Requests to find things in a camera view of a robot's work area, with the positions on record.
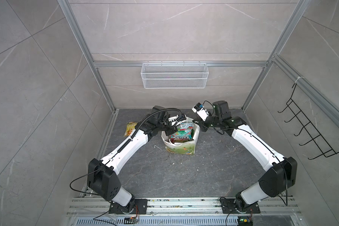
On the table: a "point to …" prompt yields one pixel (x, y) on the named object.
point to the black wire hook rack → (326, 150)
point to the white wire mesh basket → (174, 76)
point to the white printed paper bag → (185, 148)
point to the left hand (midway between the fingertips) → (179, 120)
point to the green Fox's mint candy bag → (183, 134)
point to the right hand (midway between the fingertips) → (196, 119)
